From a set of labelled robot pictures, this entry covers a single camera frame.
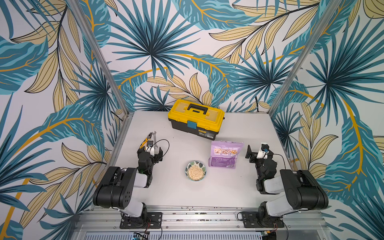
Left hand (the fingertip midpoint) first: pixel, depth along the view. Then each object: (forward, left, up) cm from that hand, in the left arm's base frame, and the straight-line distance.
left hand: (152, 148), depth 92 cm
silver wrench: (+11, +1, -6) cm, 12 cm away
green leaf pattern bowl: (-9, -27, -1) cm, 29 cm away
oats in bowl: (-14, -27, -3) cm, 31 cm away
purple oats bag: (-7, -42, +8) cm, 43 cm away
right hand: (0, -58, +6) cm, 59 cm away
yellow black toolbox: (+16, -31, +10) cm, 36 cm away
